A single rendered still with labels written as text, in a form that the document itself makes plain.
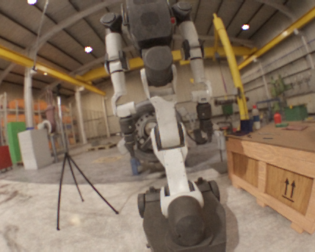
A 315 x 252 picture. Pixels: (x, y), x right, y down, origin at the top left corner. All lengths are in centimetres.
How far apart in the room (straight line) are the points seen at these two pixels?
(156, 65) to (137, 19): 29
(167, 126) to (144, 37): 47
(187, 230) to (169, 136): 49
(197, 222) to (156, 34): 80
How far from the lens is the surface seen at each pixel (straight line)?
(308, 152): 77
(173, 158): 82
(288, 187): 94
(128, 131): 79
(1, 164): 593
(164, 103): 78
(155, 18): 76
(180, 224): 56
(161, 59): 59
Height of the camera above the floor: 69
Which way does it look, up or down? 1 degrees down
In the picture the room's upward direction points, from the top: 10 degrees counter-clockwise
